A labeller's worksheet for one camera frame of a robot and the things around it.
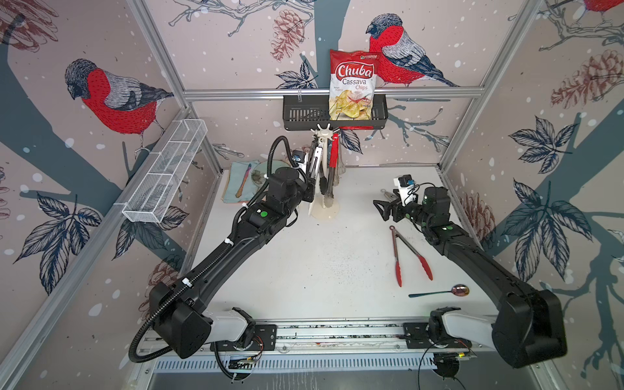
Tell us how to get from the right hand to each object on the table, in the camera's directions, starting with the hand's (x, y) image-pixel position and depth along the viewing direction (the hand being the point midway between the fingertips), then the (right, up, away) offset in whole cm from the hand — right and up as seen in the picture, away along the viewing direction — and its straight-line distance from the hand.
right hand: (385, 193), depth 82 cm
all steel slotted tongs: (-14, +11, +10) cm, 21 cm away
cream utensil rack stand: (-21, -6, +11) cm, 25 cm away
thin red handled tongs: (-18, +16, -5) cm, 25 cm away
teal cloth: (-64, +7, +31) cm, 71 cm away
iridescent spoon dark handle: (+25, -33, -1) cm, 42 cm away
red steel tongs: (+6, -28, +3) cm, 28 cm away
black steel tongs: (-22, +5, +3) cm, 22 cm away
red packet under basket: (-9, +25, +9) cm, 28 cm away
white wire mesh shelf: (-74, -1, -11) cm, 75 cm away
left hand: (-25, +8, -9) cm, 28 cm away
